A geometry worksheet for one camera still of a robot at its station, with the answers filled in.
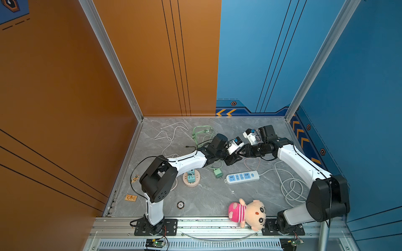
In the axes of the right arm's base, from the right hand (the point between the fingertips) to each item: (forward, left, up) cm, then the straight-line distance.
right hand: (240, 152), depth 84 cm
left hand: (+1, 0, -1) cm, 1 cm away
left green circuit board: (-39, +42, -16) cm, 59 cm away
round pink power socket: (-10, +30, -12) cm, 34 cm away
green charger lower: (-6, +11, -12) cm, 18 cm away
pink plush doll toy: (-28, -3, -7) cm, 29 cm away
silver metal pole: (-36, -35, -13) cm, 52 cm away
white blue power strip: (-9, -2, -12) cm, 15 cm away
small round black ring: (-23, +32, -15) cm, 42 cm away
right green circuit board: (-39, -20, -17) cm, 47 cm away
